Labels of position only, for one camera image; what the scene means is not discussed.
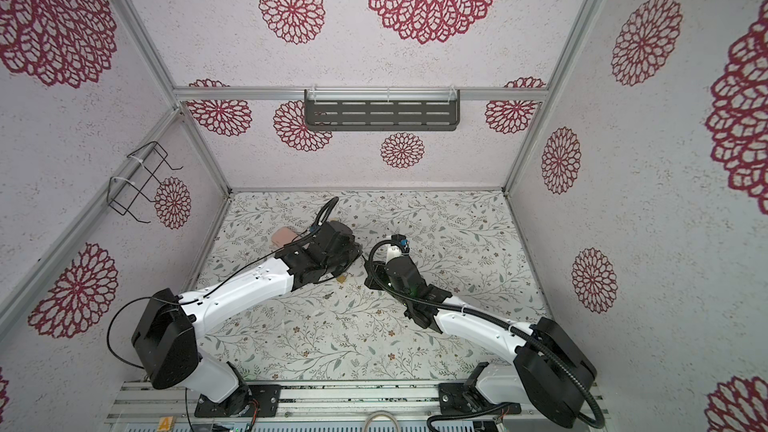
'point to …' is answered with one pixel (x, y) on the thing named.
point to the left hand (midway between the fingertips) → (361, 251)
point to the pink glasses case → (284, 235)
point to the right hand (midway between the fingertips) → (362, 261)
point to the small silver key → (327, 296)
